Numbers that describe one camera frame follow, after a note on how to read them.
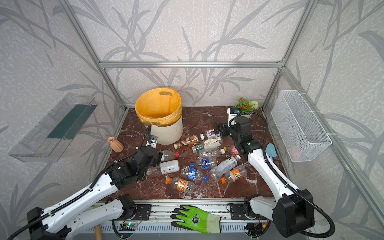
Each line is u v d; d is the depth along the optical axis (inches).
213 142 37.1
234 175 31.7
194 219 27.8
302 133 24.3
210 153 37.3
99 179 18.9
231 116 27.6
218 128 27.9
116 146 35.8
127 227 28.3
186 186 31.7
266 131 41.4
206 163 33.3
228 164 33.3
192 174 32.5
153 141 25.3
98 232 26.6
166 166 32.7
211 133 39.8
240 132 22.8
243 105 39.9
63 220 16.1
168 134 32.7
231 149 36.2
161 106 39.7
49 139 25.6
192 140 37.8
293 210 15.2
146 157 21.4
